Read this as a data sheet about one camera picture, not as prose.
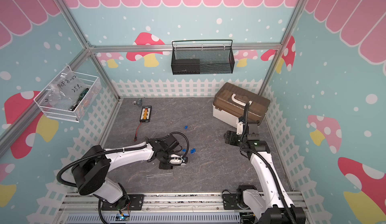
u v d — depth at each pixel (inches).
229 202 29.2
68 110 26.9
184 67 35.0
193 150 36.2
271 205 15.6
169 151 28.7
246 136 23.6
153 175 32.8
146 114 42.9
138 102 45.6
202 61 36.7
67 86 28.1
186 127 40.5
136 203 29.3
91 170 17.4
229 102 35.9
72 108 27.5
